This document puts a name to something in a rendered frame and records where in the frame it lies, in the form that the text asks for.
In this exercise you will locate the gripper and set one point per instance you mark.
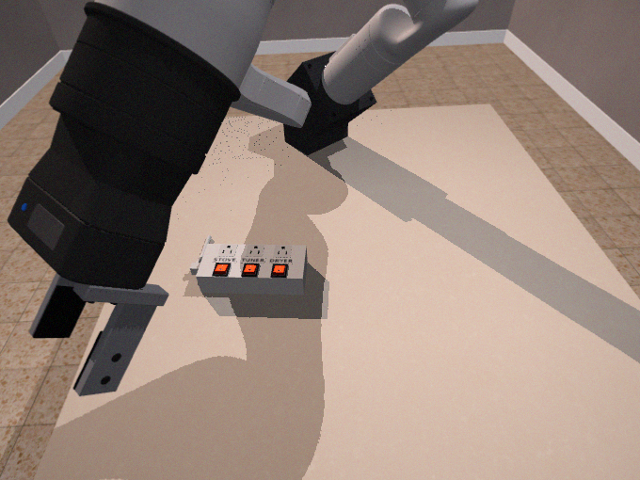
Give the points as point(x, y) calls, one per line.
point(146, 89)

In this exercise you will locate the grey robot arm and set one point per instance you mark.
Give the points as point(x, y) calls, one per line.
point(386, 42)

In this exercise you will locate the white power strip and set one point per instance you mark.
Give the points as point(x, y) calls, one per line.
point(251, 269)

